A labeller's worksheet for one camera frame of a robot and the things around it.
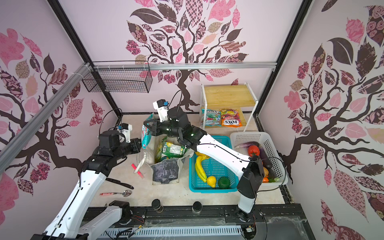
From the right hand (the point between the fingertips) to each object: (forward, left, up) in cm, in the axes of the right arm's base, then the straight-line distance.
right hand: (144, 121), depth 63 cm
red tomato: (+3, -58, -32) cm, 66 cm away
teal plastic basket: (-4, -32, -39) cm, 51 cm away
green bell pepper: (-15, -37, -35) cm, 53 cm away
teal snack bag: (-4, 0, -5) cm, 6 cm away
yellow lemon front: (-14, -31, -35) cm, 48 cm away
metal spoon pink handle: (-20, +16, -37) cm, 45 cm away
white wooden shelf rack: (+25, -49, -8) cm, 55 cm away
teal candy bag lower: (+20, -33, -21) cm, 44 cm away
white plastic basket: (+13, -50, -34) cm, 62 cm away
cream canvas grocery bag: (-13, -5, -25) cm, 28 cm away
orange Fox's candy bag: (+20, -44, -21) cm, 53 cm away
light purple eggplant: (+10, -57, -36) cm, 68 cm away
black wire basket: (+44, +27, -5) cm, 52 cm away
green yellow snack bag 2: (+1, 0, -28) cm, 28 cm away
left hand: (-1, +4, -15) cm, 16 cm away
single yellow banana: (-6, -23, -34) cm, 42 cm away
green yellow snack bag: (0, -7, -26) cm, 27 cm away
